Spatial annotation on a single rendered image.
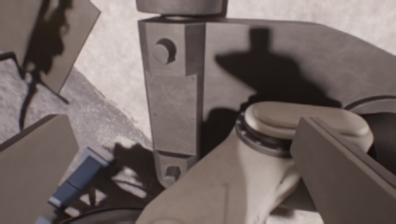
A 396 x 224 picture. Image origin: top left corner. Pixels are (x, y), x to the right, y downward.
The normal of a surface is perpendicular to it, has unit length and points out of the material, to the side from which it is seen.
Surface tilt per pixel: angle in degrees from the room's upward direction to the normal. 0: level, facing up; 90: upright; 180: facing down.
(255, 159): 90
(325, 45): 0
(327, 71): 0
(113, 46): 0
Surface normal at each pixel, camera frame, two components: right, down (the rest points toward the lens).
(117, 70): -0.19, 0.50
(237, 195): 0.02, -0.86
